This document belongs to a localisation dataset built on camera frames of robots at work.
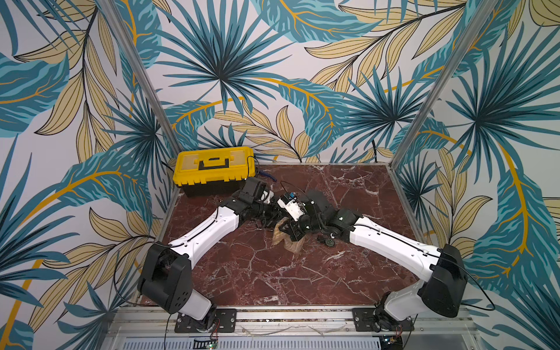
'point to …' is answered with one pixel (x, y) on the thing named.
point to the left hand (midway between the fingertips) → (292, 218)
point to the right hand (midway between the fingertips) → (280, 227)
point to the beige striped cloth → (279, 236)
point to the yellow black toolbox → (213, 171)
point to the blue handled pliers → (268, 175)
